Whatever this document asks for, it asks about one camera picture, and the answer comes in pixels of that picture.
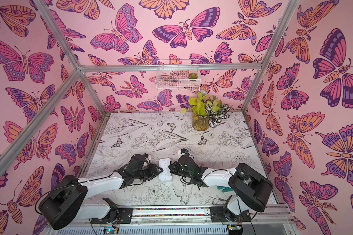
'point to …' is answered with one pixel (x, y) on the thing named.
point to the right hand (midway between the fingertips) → (168, 165)
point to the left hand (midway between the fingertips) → (163, 170)
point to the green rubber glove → (226, 189)
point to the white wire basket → (178, 75)
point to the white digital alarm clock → (165, 176)
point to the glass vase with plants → (207, 111)
